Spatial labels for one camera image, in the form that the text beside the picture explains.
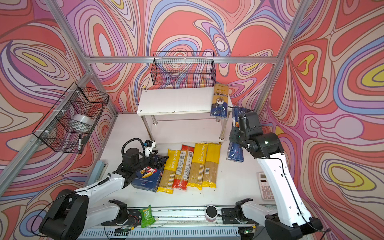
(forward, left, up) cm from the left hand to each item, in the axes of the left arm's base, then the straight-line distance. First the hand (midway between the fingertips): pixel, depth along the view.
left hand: (164, 153), depth 84 cm
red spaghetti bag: (-4, -11, -9) cm, 15 cm away
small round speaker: (-29, -25, -6) cm, 39 cm away
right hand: (-2, -37, +19) cm, 42 cm away
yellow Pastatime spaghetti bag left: (-10, -2, -9) cm, 13 cm away
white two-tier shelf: (+10, -13, +21) cm, 27 cm away
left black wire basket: (+6, +47, +18) cm, 51 cm away
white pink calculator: (-18, -57, -10) cm, 60 cm away
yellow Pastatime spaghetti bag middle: (-4, -20, -9) cm, 22 cm away
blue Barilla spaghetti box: (-10, -35, +20) cm, 41 cm away
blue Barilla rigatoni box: (-12, +8, -6) cm, 16 cm away
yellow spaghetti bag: (-3, -27, -8) cm, 29 cm away
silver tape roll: (+4, +37, +22) cm, 43 cm away
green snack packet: (-31, +6, -10) cm, 33 cm away
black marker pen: (-1, +39, +15) cm, 42 cm away
